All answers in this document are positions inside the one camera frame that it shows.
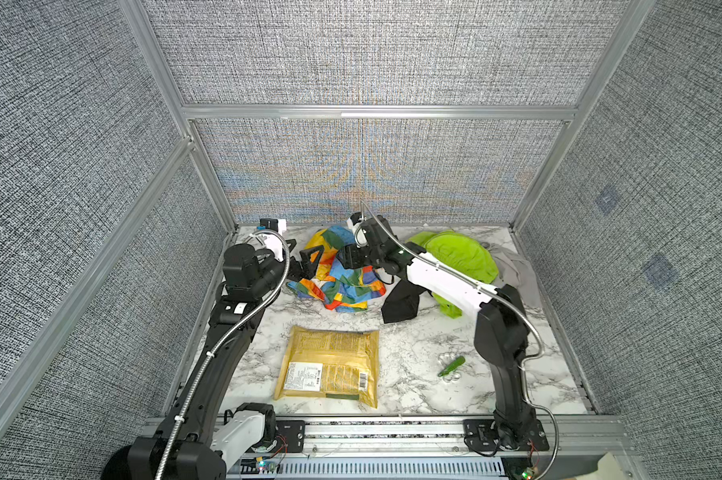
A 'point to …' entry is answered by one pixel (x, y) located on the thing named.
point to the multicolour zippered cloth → (338, 287)
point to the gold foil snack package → (331, 363)
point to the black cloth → (403, 302)
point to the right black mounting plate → (482, 435)
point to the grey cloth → (516, 271)
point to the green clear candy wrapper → (451, 367)
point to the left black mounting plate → (290, 436)
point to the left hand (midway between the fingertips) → (304, 242)
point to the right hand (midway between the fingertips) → (344, 253)
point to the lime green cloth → (459, 254)
